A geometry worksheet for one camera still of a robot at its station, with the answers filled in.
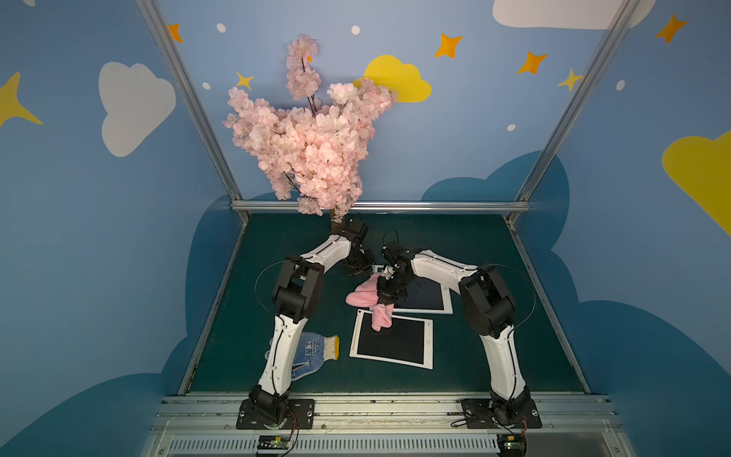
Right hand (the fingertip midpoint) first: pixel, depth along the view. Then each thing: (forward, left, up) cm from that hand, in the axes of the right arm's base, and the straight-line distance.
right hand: (380, 299), depth 94 cm
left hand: (+13, +2, 0) cm, 13 cm away
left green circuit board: (-41, +26, -3) cm, 48 cm away
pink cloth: (0, +5, +2) cm, 5 cm away
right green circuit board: (-37, -36, -5) cm, 52 cm away
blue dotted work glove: (-18, +20, -1) cm, 27 cm away
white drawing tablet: (-13, -9, -4) cm, 16 cm away
